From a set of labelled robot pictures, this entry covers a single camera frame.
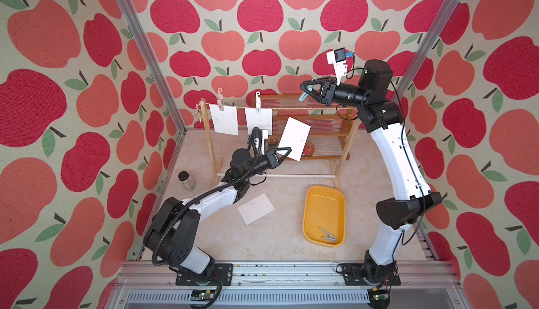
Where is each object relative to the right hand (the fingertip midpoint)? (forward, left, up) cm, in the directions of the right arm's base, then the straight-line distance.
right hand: (304, 89), depth 61 cm
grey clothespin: (-25, -16, -50) cm, 58 cm away
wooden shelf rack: (+39, -22, -50) cm, 67 cm away
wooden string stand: (+1, -20, -31) cm, 36 cm away
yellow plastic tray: (-17, -14, -52) cm, 56 cm away
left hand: (-8, +1, -22) cm, 24 cm away
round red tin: (+17, -8, -47) cm, 51 cm away
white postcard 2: (-16, +16, -53) cm, 57 cm away
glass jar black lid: (-10, +47, -42) cm, 64 cm away
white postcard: (0, +1, -20) cm, 20 cm away
